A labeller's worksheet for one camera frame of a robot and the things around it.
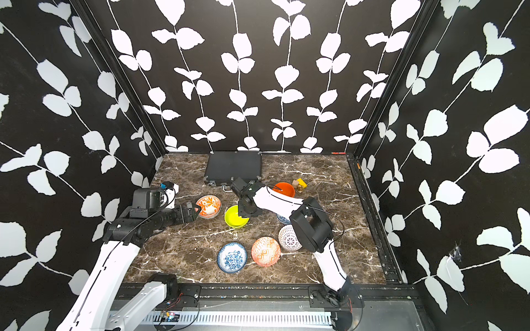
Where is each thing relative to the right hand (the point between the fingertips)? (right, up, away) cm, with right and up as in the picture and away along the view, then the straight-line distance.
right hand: (243, 211), depth 92 cm
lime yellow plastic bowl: (-5, -3, -1) cm, 6 cm away
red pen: (+54, +29, +32) cm, 69 cm away
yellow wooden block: (+29, +12, +16) cm, 35 cm away
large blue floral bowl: (-3, -17, -10) cm, 20 cm away
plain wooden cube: (+25, +13, +15) cm, 32 cm away
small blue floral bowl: (+18, -4, +1) cm, 19 cm away
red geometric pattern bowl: (+10, -15, -8) cm, 20 cm away
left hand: (-17, +5, -17) cm, 25 cm away
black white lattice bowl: (+20, -11, -4) cm, 24 cm away
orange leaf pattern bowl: (-16, +2, +4) cm, 17 cm away
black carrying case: (-13, +20, +18) cm, 30 cm away
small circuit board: (-23, -32, -22) cm, 45 cm away
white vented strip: (+5, -33, -22) cm, 40 cm away
